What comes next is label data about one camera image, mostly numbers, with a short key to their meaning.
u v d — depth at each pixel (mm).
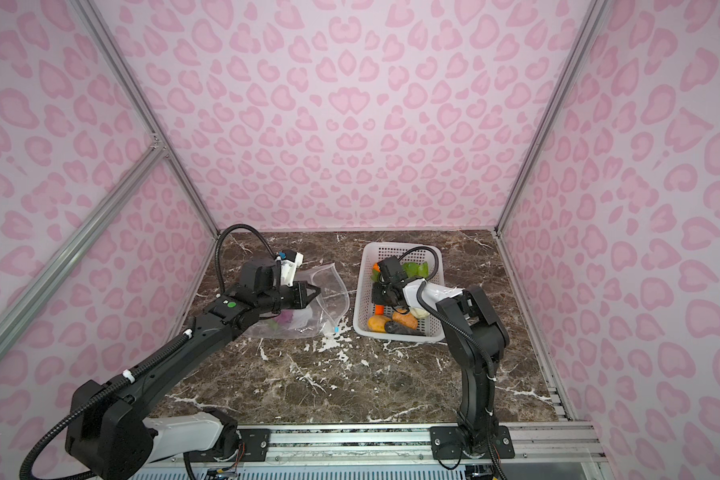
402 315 896
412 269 930
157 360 456
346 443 749
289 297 693
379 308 947
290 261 718
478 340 517
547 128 888
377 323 859
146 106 844
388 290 761
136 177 811
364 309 943
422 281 717
